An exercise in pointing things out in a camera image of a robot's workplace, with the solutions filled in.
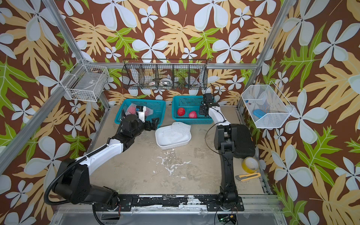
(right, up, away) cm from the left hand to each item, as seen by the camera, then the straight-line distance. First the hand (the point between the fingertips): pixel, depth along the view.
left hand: (153, 116), depth 84 cm
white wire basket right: (+68, +5, 0) cm, 68 cm away
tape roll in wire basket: (-3, +23, +12) cm, 26 cm away
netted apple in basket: (-23, +6, +28) cm, 36 cm away
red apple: (+17, +4, +26) cm, 31 cm away
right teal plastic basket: (+21, +6, +32) cm, 39 cm away
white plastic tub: (+5, -19, +12) cm, 23 cm away
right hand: (+35, +6, +24) cm, 43 cm away
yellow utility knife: (+58, -37, 0) cm, 68 cm away
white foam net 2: (+16, -9, +10) cm, 21 cm away
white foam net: (+7, -12, +12) cm, 19 cm away
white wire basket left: (-42, +21, +1) cm, 47 cm away
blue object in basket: (+62, +2, -4) cm, 62 cm away
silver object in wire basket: (+7, +25, +15) cm, 30 cm away
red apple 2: (+26, +1, +24) cm, 35 cm away
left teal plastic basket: (-3, +10, +39) cm, 41 cm away
